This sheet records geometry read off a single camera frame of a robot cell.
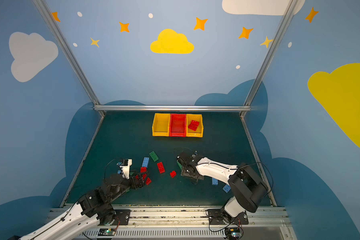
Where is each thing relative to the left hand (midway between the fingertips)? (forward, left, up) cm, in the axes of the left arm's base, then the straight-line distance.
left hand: (145, 173), depth 76 cm
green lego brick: (+16, -1, -11) cm, 20 cm away
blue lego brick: (+1, -39, -12) cm, 40 cm away
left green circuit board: (-24, +17, -13) cm, 32 cm away
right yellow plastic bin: (+37, -32, -12) cm, 50 cm away
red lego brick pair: (+6, +4, -11) cm, 13 cm away
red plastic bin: (+43, -15, -12) cm, 47 cm away
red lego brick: (+42, -28, -10) cm, 52 cm away
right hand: (+6, -25, -10) cm, 27 cm away
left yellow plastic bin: (+42, -3, -12) cm, 44 cm away
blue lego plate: (-3, -44, -11) cm, 46 cm away
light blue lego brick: (+12, +4, -11) cm, 17 cm away
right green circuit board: (-24, -43, -13) cm, 51 cm away
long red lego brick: (+8, -6, -11) cm, 15 cm away
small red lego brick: (+4, -14, -10) cm, 17 cm away
